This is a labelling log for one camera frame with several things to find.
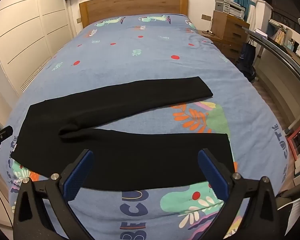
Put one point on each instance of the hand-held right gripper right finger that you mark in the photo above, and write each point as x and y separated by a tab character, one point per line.
212	175

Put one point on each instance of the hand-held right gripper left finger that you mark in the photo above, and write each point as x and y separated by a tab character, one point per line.
80	173

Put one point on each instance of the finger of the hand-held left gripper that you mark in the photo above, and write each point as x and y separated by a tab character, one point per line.
1	135

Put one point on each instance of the black pants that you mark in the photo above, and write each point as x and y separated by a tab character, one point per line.
130	152

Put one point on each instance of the red framed rack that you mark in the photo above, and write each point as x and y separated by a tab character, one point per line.
293	140

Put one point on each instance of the white wardrobe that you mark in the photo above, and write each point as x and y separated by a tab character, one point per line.
22	30

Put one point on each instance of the dark blue bag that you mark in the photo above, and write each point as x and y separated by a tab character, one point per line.
246	60

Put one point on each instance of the printed blue bedsheet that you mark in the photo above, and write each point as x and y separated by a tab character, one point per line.
140	62

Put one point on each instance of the wooden nightstand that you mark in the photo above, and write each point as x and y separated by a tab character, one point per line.
227	47

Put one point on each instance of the white desk with grey edge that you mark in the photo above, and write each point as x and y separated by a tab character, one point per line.
277	52

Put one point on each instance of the wooden chest of drawers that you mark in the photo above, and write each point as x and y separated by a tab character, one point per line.
231	27

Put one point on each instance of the white curtain with teal tie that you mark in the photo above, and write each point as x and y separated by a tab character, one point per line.
252	12

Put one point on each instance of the white printer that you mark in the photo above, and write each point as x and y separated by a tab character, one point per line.
230	7

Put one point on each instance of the wooden headboard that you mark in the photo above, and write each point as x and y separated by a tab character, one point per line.
132	5

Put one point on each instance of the wall socket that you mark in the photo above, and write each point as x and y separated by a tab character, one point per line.
206	17
79	20

